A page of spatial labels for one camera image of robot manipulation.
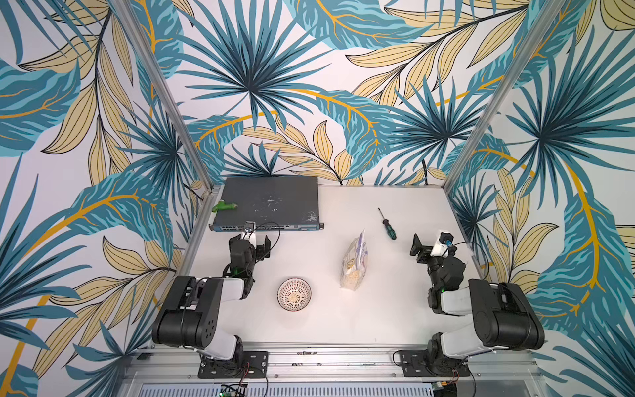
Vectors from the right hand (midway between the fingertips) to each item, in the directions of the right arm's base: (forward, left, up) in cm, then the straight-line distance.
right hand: (414, 234), depth 88 cm
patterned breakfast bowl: (-16, +43, -11) cm, 47 cm away
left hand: (+4, +59, -5) cm, 59 cm away
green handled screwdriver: (+11, +5, -11) cm, 16 cm away
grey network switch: (+24, +54, -9) cm, 60 cm away
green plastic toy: (+21, +74, -6) cm, 77 cm away
